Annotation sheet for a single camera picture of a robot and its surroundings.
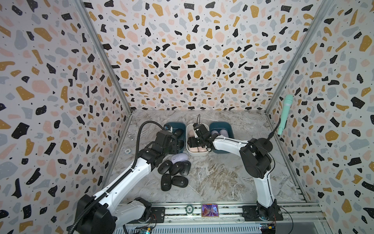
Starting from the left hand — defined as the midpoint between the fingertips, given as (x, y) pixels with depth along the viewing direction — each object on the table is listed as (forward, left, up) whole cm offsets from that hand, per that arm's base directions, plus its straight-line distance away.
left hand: (177, 141), depth 81 cm
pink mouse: (+3, -14, -14) cm, 20 cm away
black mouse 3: (-8, -4, -17) cm, 19 cm away
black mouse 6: (+19, +2, -17) cm, 25 cm away
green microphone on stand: (+13, -61, +15) cm, 64 cm away
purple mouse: (-1, 0, -16) cm, 16 cm away
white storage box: (+20, -7, -11) cm, 24 cm away
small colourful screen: (-31, -17, -17) cm, 39 cm away
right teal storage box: (+23, -28, -15) cm, 39 cm away
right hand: (+9, -8, -13) cm, 18 cm away
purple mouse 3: (+18, -31, -17) cm, 40 cm away
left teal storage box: (+18, -1, -22) cm, 28 cm away
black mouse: (-8, +9, -16) cm, 19 cm away
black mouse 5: (-17, -1, -15) cm, 23 cm away
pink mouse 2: (+4, -9, -14) cm, 18 cm away
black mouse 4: (-17, +7, -15) cm, 24 cm away
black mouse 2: (-9, +1, -14) cm, 17 cm away
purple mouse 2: (+19, -24, -16) cm, 35 cm away
